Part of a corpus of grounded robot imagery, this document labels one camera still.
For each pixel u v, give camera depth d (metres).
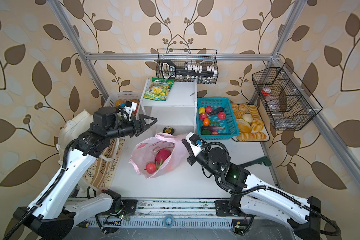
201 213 0.74
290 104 0.72
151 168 0.79
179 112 0.97
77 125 0.77
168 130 1.02
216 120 1.12
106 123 0.50
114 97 1.17
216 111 1.12
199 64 0.94
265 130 1.03
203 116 1.08
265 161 0.88
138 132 0.57
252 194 0.46
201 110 1.09
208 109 1.12
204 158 0.55
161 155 0.84
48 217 0.37
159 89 0.79
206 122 1.04
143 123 0.56
